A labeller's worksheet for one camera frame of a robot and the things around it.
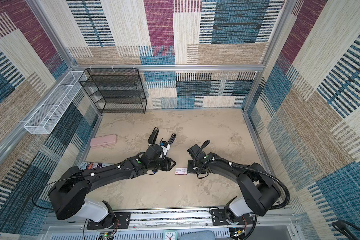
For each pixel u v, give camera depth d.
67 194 0.43
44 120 0.71
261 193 0.44
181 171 0.89
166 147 0.78
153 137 1.01
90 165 0.90
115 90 1.11
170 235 0.68
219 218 0.73
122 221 0.73
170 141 0.99
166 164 0.74
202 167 0.62
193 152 0.71
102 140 1.00
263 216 0.43
